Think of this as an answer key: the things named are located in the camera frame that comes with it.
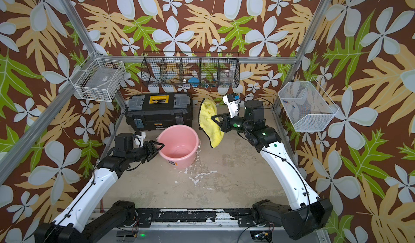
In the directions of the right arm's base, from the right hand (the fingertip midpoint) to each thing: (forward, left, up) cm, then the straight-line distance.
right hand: (212, 117), depth 68 cm
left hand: (-4, +24, -17) cm, 29 cm away
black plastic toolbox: (+21, +35, -19) cm, 45 cm away
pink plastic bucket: (+5, +18, -32) cm, 37 cm away
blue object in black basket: (+33, +10, -6) cm, 35 cm away
